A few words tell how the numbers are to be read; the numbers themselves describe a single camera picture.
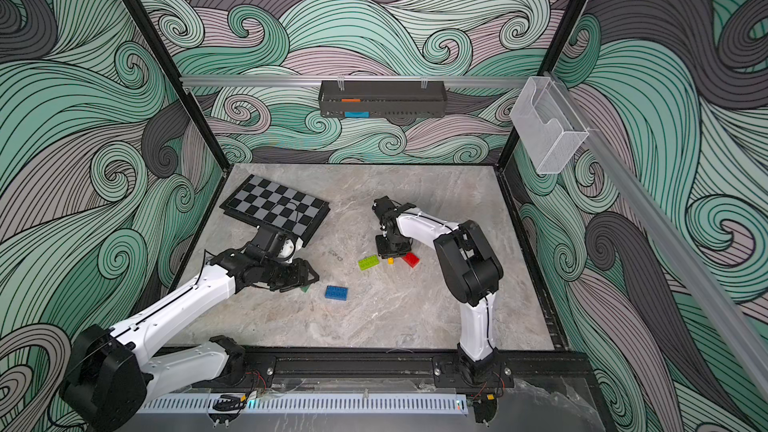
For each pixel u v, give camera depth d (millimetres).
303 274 715
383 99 952
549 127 777
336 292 855
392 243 811
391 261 919
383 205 796
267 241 638
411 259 925
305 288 877
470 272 502
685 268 494
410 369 746
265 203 1037
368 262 931
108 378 383
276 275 674
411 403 698
